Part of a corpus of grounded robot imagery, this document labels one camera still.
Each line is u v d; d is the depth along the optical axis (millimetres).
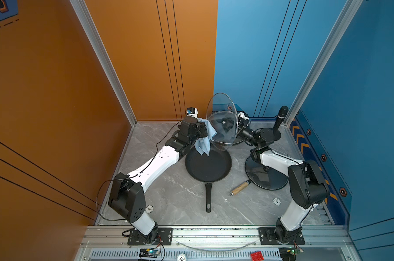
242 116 776
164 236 737
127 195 434
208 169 919
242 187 870
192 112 697
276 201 831
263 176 1052
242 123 702
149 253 706
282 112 922
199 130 701
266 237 725
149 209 814
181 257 635
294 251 697
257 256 680
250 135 710
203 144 810
